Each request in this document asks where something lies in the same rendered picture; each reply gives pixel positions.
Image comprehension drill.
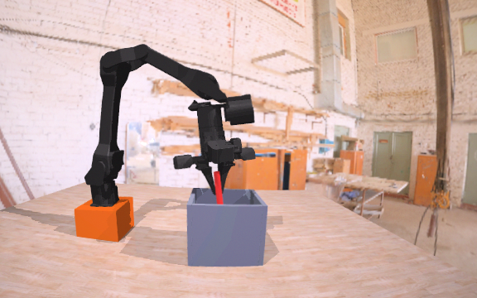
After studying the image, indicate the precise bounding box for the red peg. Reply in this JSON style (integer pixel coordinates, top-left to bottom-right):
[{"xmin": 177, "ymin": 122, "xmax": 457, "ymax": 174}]
[{"xmin": 214, "ymin": 171, "xmax": 223, "ymax": 204}]

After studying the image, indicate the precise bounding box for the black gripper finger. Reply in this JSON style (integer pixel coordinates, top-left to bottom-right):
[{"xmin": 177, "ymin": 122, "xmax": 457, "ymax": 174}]
[
  {"xmin": 217, "ymin": 163, "xmax": 235, "ymax": 194},
  {"xmin": 195, "ymin": 166, "xmax": 215, "ymax": 195}
]

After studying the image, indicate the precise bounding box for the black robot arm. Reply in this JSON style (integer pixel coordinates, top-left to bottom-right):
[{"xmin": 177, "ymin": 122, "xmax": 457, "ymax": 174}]
[{"xmin": 84, "ymin": 44, "xmax": 255, "ymax": 207}]

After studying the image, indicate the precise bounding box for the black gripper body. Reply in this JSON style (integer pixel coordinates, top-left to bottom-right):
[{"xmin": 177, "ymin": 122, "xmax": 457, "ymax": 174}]
[{"xmin": 173, "ymin": 127, "xmax": 256, "ymax": 170}]

